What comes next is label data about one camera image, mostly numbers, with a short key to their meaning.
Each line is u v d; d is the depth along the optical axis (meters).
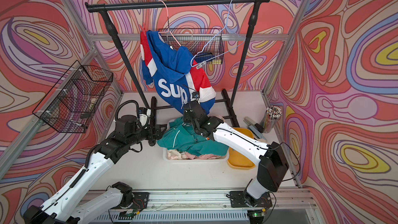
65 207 0.39
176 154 0.77
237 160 0.87
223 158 0.80
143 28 0.69
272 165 0.41
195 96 0.67
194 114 0.57
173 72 0.63
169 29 0.89
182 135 0.77
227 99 1.11
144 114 0.66
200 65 0.58
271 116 0.85
